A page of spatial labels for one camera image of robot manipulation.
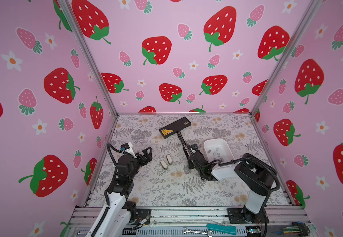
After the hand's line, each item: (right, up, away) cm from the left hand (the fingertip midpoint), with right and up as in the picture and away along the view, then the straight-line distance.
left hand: (145, 149), depth 79 cm
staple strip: (+9, -11, +10) cm, 17 cm away
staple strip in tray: (+40, -4, +20) cm, 44 cm away
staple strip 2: (+12, -7, +13) cm, 19 cm away
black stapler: (+16, +12, +32) cm, 38 cm away
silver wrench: (+23, -38, -9) cm, 45 cm away
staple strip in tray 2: (+45, -3, +22) cm, 50 cm away
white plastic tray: (+50, -5, +18) cm, 53 cm away
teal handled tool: (+41, -37, -9) cm, 56 cm away
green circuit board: (+56, -38, -9) cm, 68 cm away
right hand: (+25, -7, +15) cm, 30 cm away
